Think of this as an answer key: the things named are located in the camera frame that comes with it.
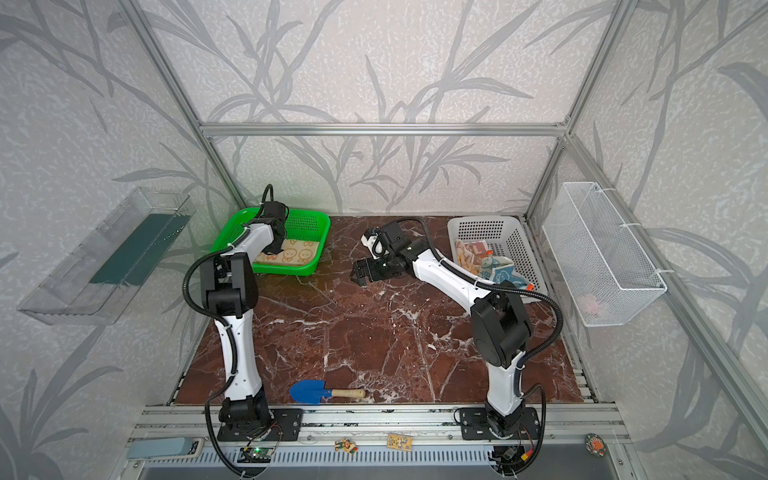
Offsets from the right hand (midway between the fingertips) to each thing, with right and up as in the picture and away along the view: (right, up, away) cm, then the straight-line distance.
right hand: (364, 265), depth 86 cm
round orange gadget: (+57, -42, -16) cm, 73 cm away
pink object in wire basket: (+58, -8, -14) cm, 60 cm away
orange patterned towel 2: (+35, +2, +19) cm, 39 cm away
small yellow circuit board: (+11, -41, -16) cm, 45 cm away
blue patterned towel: (+40, -1, 0) cm, 40 cm away
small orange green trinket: (-3, -42, -16) cm, 45 cm away
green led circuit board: (-25, -45, -15) cm, 53 cm away
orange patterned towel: (-29, +3, +21) cm, 36 cm away
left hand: (-39, +9, +17) cm, 44 cm away
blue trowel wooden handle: (-13, -33, -8) cm, 36 cm away
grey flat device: (-45, -40, -19) cm, 63 cm away
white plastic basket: (+50, +8, +23) cm, 55 cm away
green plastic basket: (-29, +13, +32) cm, 46 cm away
